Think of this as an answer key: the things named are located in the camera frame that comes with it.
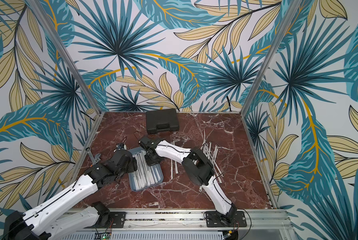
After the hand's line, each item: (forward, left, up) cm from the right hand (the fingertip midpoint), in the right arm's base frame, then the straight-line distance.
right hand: (152, 162), depth 92 cm
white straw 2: (-4, +5, 0) cm, 7 cm away
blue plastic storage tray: (-5, -4, 0) cm, 6 cm away
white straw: (-8, +8, -1) cm, 11 cm away
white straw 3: (-10, -1, 0) cm, 10 cm away
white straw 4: (-10, -2, 0) cm, 10 cm away
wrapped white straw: (-5, -12, -1) cm, 13 cm away
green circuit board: (-37, +19, -3) cm, 42 cm away
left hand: (-7, +10, +11) cm, 16 cm away
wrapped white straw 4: (+11, -37, 0) cm, 39 cm away
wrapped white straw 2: (-3, -14, -1) cm, 15 cm away
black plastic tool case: (+29, -5, +6) cm, 30 cm away
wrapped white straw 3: (+19, -35, -1) cm, 40 cm away
